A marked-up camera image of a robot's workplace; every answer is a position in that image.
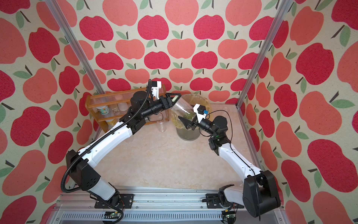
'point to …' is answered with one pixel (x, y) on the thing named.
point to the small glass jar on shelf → (115, 110)
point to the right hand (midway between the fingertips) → (185, 113)
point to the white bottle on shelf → (122, 106)
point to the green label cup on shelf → (104, 109)
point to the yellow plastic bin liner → (194, 99)
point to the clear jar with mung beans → (162, 126)
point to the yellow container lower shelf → (112, 122)
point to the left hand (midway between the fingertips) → (179, 100)
